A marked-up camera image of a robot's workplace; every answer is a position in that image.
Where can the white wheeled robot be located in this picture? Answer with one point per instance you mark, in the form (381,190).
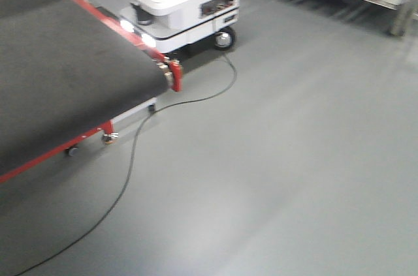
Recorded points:
(183,5)

